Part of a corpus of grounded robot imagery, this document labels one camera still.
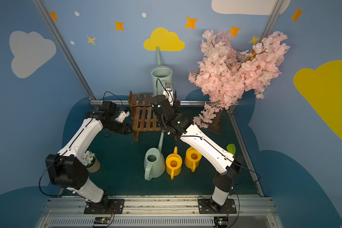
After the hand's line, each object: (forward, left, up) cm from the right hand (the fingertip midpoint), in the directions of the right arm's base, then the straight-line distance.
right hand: (168, 98), depth 69 cm
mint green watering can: (-23, +6, -26) cm, 36 cm away
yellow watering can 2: (-17, -15, -30) cm, 38 cm away
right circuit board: (-45, -30, -42) cm, 69 cm away
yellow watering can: (-20, -4, -31) cm, 37 cm away
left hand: (-4, +26, -22) cm, 34 cm away
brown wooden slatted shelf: (+9, +19, -26) cm, 33 cm away
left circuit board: (-49, +31, -41) cm, 71 cm away
